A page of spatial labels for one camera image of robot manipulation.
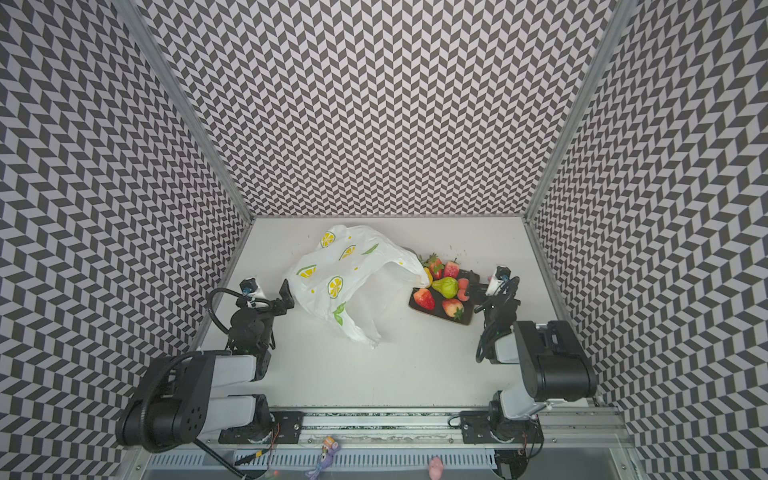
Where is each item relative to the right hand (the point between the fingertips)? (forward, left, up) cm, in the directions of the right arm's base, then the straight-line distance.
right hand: (485, 278), depth 90 cm
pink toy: (-45, +19, -7) cm, 50 cm away
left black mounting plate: (-37, +55, -8) cm, 67 cm away
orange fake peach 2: (-3, +7, -4) cm, 9 cm away
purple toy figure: (-41, +43, -5) cm, 60 cm away
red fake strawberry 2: (+6, +9, -4) cm, 12 cm away
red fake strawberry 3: (-4, +19, -4) cm, 20 cm away
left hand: (-2, +64, +3) cm, 64 cm away
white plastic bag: (-5, +37, +11) cm, 39 cm away
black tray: (-7, +6, +5) cm, 10 cm away
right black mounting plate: (-38, +8, -9) cm, 40 cm away
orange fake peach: (+1, +6, -4) cm, 7 cm away
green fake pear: (-1, +11, -2) cm, 12 cm away
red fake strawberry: (+7, +14, -2) cm, 16 cm away
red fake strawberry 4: (-7, +10, -4) cm, 13 cm away
